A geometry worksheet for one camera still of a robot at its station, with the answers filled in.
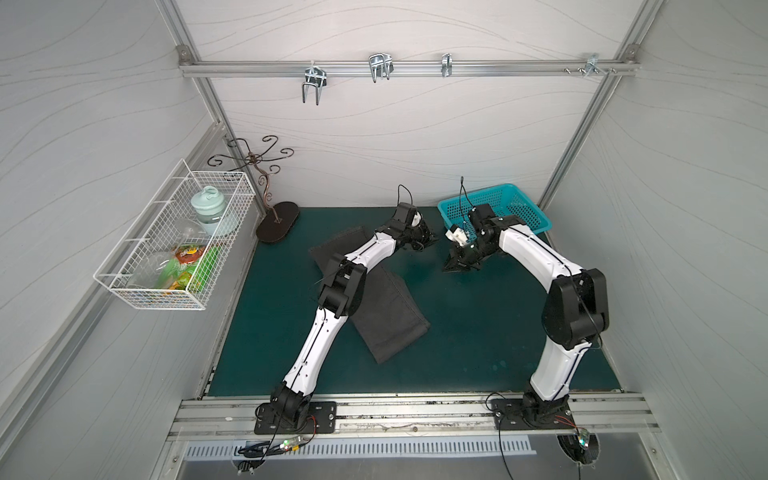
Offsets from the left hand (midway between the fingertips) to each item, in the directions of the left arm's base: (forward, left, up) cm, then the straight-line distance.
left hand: (445, 234), depth 100 cm
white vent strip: (-58, +16, -10) cm, 62 cm away
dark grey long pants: (-26, +18, -8) cm, 32 cm away
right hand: (-16, +3, +3) cm, 16 cm away
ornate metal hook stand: (+12, +61, +22) cm, 66 cm away
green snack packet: (-29, +63, +23) cm, 73 cm away
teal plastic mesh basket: (+23, -27, -5) cm, 36 cm away
